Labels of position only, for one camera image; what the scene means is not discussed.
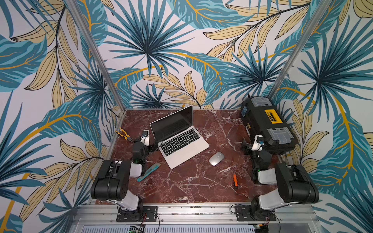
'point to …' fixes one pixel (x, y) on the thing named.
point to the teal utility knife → (149, 171)
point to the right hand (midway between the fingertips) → (242, 138)
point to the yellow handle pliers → (127, 137)
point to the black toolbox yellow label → (264, 120)
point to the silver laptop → (178, 140)
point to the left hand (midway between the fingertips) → (149, 137)
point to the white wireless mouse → (216, 158)
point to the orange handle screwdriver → (235, 183)
